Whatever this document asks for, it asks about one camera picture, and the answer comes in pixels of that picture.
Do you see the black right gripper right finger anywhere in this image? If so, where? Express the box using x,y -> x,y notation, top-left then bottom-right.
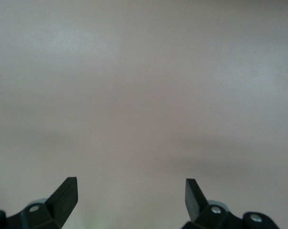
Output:
185,178 -> 279,229

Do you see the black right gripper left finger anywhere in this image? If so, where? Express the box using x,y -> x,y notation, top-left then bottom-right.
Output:
0,177 -> 78,229

